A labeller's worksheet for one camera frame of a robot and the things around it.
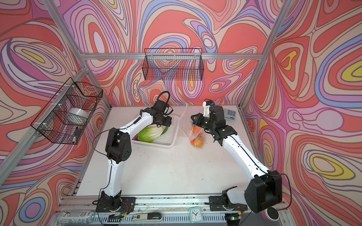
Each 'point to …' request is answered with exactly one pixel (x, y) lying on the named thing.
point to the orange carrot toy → (192, 141)
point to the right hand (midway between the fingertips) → (191, 119)
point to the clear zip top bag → (190, 127)
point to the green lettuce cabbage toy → (150, 133)
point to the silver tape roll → (77, 116)
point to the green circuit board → (114, 218)
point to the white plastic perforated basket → (169, 139)
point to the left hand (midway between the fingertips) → (169, 120)
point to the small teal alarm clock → (195, 214)
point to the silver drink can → (75, 217)
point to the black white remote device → (149, 217)
